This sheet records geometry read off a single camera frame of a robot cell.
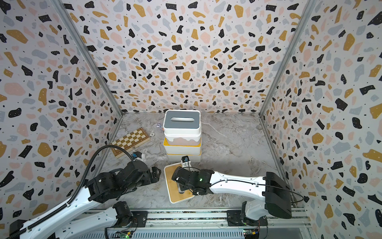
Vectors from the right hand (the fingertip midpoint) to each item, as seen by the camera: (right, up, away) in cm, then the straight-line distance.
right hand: (182, 180), depth 76 cm
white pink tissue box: (0, +20, 0) cm, 20 cm away
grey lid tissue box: (0, +29, -4) cm, 29 cm away
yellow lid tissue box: (-6, +10, +13) cm, 17 cm away
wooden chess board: (-39, +17, +25) cm, 49 cm away
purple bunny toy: (-22, +28, +36) cm, 51 cm away
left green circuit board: (-26, -24, -5) cm, 36 cm away
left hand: (-12, +5, -5) cm, 14 cm away
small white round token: (-26, +22, +33) cm, 48 cm away
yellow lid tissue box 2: (+3, +14, +10) cm, 17 cm away
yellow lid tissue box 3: (-3, -4, -7) cm, 9 cm away
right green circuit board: (+34, -24, -4) cm, 42 cm away
